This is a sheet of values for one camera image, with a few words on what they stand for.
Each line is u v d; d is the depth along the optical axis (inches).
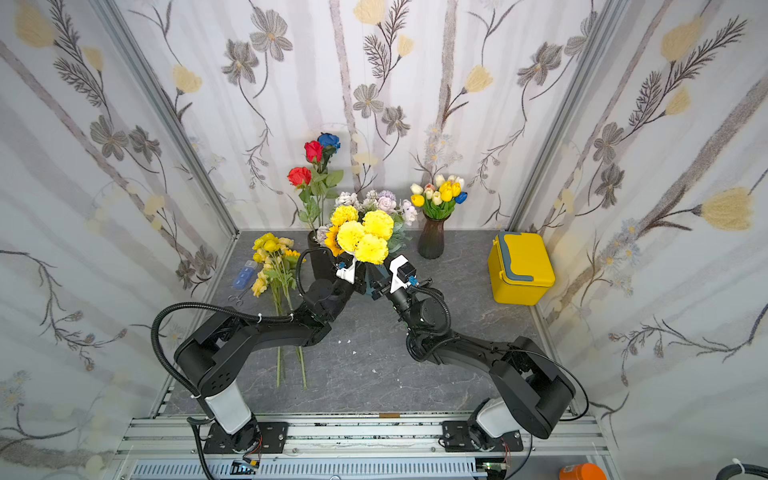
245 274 41.3
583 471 24.2
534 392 17.1
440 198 34.5
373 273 26.1
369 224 27.0
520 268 35.8
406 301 25.1
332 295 26.4
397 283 23.4
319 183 34.0
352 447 28.8
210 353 19.1
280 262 40.0
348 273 28.4
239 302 39.8
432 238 40.6
